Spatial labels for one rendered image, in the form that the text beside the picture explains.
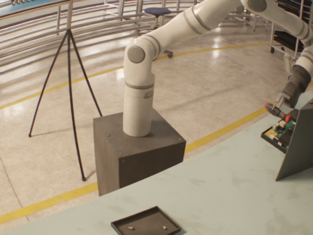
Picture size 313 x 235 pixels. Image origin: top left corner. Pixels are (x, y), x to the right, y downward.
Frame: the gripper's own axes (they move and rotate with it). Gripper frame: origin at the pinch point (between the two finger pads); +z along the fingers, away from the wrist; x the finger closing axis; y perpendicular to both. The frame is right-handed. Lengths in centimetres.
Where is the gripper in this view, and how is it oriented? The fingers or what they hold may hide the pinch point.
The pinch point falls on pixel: (272, 112)
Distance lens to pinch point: 89.0
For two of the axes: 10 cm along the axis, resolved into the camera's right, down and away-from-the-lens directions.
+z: -6.4, 7.5, -1.7
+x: 3.7, 5.0, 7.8
